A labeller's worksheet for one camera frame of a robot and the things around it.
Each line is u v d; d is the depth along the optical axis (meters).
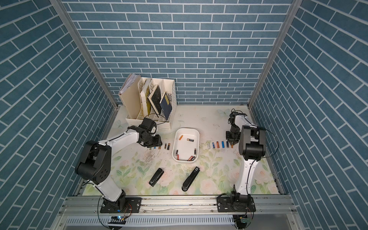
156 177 0.80
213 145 0.96
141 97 0.93
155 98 1.01
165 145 0.96
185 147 0.96
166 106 1.08
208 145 0.96
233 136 0.88
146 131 0.75
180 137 1.00
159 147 0.94
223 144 0.97
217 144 0.97
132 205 0.73
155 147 0.95
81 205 0.76
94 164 0.47
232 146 0.96
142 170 0.86
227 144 0.96
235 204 0.68
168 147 0.96
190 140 0.99
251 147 0.56
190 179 0.79
